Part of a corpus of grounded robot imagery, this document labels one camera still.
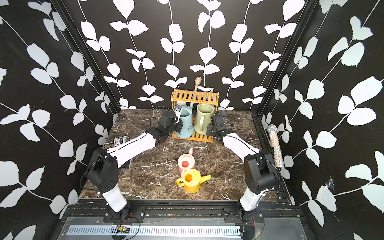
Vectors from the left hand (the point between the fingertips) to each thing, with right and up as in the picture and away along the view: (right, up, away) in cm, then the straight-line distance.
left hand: (179, 115), depth 87 cm
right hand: (+19, -6, +6) cm, 20 cm away
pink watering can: (+4, -26, -5) cm, 27 cm away
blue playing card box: (-43, -17, +14) cm, 48 cm away
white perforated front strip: (-10, -57, -17) cm, 60 cm away
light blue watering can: (+3, -9, +11) cm, 15 cm away
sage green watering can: (+15, +3, +4) cm, 16 cm away
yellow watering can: (+8, -34, -12) cm, 37 cm away
